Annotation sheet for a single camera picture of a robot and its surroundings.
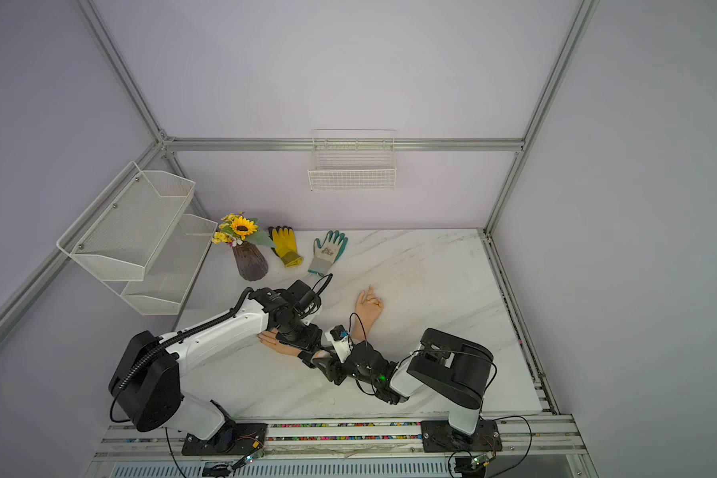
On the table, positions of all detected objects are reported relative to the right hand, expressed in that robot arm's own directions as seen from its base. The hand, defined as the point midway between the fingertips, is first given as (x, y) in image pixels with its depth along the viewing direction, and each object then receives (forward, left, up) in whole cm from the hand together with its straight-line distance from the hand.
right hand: (323, 357), depth 85 cm
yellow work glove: (+43, +18, +1) cm, 47 cm away
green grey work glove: (+40, +2, -1) cm, 40 cm away
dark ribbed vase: (+31, +26, +6) cm, 41 cm away
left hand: (+1, +4, +4) cm, 6 cm away
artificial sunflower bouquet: (+30, +25, +24) cm, 46 cm away
